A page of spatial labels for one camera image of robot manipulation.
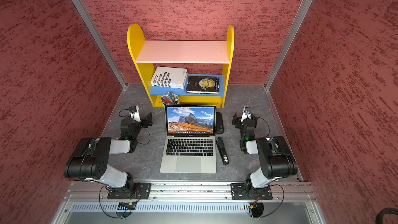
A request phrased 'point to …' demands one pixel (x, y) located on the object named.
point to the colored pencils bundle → (170, 98)
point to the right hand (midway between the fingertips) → (242, 115)
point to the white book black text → (169, 77)
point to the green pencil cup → (164, 103)
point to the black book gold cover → (204, 84)
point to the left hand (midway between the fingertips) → (144, 115)
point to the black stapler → (221, 148)
